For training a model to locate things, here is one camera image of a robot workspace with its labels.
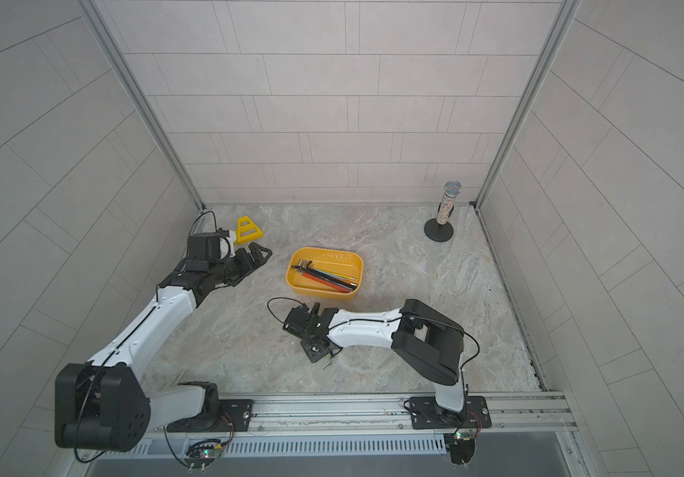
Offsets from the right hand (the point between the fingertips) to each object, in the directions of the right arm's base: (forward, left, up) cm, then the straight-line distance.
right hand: (319, 350), depth 84 cm
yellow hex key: (+21, -9, +5) cm, 23 cm away
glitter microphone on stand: (+39, -44, +4) cm, 59 cm away
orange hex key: (+19, -9, +4) cm, 22 cm away
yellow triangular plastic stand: (+43, +27, +5) cm, 51 cm away
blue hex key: (+23, -3, +4) cm, 24 cm away
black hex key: (+22, -1, +2) cm, 22 cm away
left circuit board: (-23, +25, +5) cm, 34 cm away
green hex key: (-5, -4, +10) cm, 11 cm away
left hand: (+21, +13, +19) cm, 31 cm away
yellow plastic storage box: (+28, -5, +3) cm, 29 cm away
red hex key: (+21, -1, +2) cm, 21 cm away
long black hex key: (+22, -2, +5) cm, 23 cm away
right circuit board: (-24, -34, +1) cm, 42 cm away
